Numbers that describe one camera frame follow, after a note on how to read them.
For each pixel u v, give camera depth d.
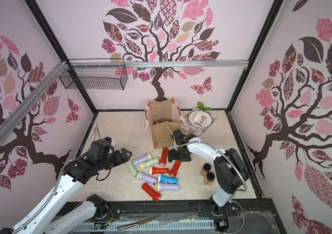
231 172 0.45
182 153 0.74
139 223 0.70
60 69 0.82
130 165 0.87
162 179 0.81
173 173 0.83
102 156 0.56
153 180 0.81
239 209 0.72
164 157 0.91
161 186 0.79
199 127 1.09
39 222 0.39
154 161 0.90
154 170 0.84
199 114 1.11
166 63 0.92
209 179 0.76
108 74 0.95
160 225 0.70
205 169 0.79
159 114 1.05
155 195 0.76
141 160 0.90
